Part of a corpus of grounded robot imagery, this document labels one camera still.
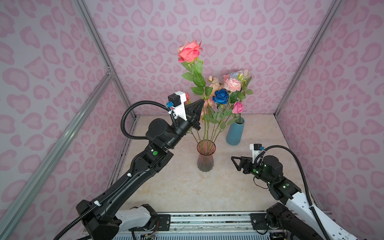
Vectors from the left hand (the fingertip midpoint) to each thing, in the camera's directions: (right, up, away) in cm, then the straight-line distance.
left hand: (203, 98), depth 52 cm
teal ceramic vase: (+21, -14, +43) cm, 50 cm away
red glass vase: (+3, -29, +38) cm, 48 cm away
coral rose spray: (+3, -4, +20) cm, 21 cm away
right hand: (+17, -25, +23) cm, 38 cm away
